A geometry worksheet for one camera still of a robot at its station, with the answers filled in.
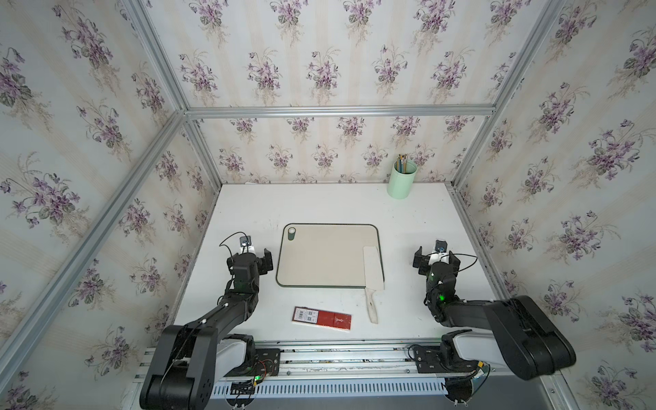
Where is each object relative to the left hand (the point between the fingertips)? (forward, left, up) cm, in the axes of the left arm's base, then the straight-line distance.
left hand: (255, 253), depth 88 cm
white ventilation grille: (-38, -27, -8) cm, 48 cm away
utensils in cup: (+38, -58, +9) cm, 70 cm away
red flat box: (-20, -25, -6) cm, 33 cm away
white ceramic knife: (-6, -42, -6) cm, 43 cm away
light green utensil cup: (+34, -58, +2) cm, 68 cm away
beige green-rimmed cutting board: (+2, -25, -5) cm, 26 cm away
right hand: (0, -65, +2) cm, 65 cm away
